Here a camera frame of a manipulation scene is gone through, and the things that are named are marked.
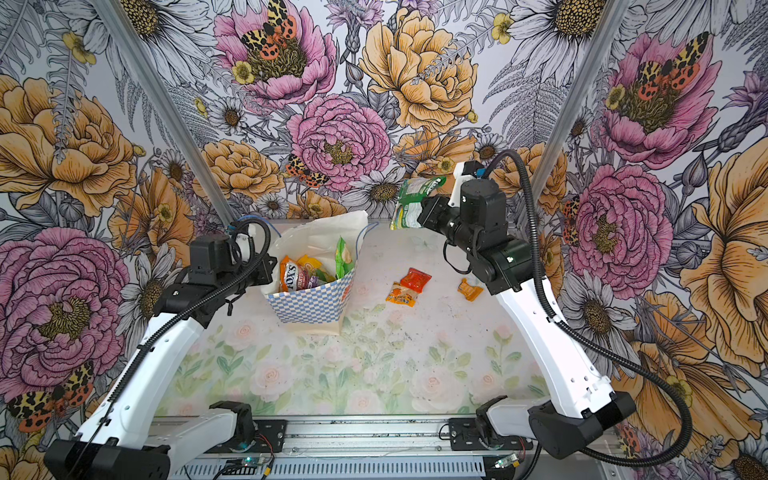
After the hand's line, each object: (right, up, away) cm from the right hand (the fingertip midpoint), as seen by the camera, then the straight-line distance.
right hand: (418, 210), depth 64 cm
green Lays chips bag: (-19, -11, +21) cm, 31 cm away
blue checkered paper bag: (-24, -24, +14) cm, 37 cm away
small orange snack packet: (+20, -22, +36) cm, 47 cm away
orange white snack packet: (-34, -15, +19) cm, 42 cm away
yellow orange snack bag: (-31, -13, +33) cm, 47 cm away
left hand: (-35, -13, +12) cm, 39 cm away
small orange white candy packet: (-3, -23, +35) cm, 42 cm away
